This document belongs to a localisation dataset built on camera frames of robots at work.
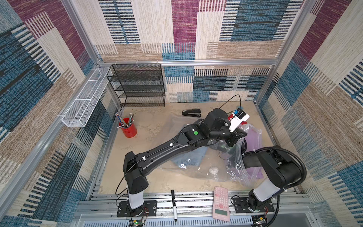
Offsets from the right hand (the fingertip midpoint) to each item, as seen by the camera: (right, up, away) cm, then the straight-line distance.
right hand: (202, 141), depth 83 cm
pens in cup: (-48, +9, +4) cm, 48 cm away
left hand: (+16, +6, -23) cm, 29 cm away
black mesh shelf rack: (-45, +39, +25) cm, 65 cm away
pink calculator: (+8, -31, -10) cm, 34 cm away
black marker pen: (-16, -32, -10) cm, 37 cm away
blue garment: (-6, -9, -4) cm, 11 cm away
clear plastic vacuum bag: (+12, -13, +3) cm, 18 cm away
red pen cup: (-48, +4, +13) cm, 50 cm away
